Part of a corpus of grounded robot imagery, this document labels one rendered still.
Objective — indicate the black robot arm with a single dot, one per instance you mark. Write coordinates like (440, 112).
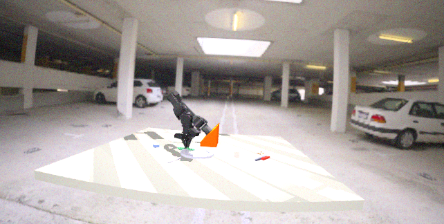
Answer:
(183, 113)

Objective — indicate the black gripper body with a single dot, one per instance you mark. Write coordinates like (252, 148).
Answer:
(183, 134)

